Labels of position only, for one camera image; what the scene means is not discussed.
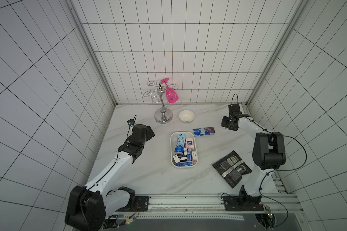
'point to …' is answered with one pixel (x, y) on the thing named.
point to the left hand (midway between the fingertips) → (143, 133)
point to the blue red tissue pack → (209, 131)
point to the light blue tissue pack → (181, 140)
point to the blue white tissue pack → (199, 132)
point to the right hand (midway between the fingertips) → (219, 121)
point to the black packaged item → (231, 167)
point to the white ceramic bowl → (186, 116)
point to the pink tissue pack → (189, 143)
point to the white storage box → (173, 140)
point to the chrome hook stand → (163, 115)
